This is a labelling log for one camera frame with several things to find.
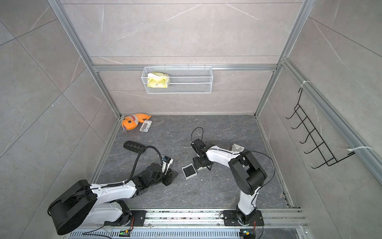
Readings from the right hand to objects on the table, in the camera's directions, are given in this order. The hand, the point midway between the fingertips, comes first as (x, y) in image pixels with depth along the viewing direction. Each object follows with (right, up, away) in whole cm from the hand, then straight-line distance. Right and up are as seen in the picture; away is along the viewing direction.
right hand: (201, 163), depth 93 cm
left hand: (-15, -2, -8) cm, 17 cm away
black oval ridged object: (-46, +11, +5) cm, 47 cm away
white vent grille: (-23, -28, -23) cm, 43 cm away
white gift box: (+24, +9, +3) cm, 26 cm away
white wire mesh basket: (-12, +56, +8) cm, 58 cm away
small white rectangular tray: (-42, +24, +17) cm, 51 cm away
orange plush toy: (-51, +27, +12) cm, 59 cm away
